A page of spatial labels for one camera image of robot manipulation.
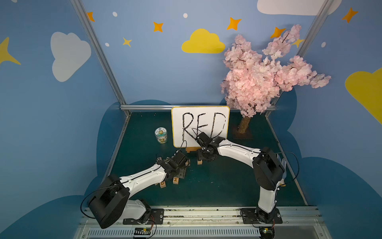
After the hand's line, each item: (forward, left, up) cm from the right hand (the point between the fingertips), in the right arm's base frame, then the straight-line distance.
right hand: (203, 155), depth 92 cm
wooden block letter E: (-4, +2, -2) cm, 5 cm away
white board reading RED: (+13, +11, +15) cm, 23 cm away
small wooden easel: (+4, +7, 0) cm, 9 cm away
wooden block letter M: (-16, +16, -2) cm, 23 cm away
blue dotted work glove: (-1, -51, -6) cm, 52 cm away
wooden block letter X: (-3, +28, -2) cm, 28 cm away
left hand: (-9, +14, -1) cm, 16 cm away
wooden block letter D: (-19, +23, -2) cm, 29 cm away
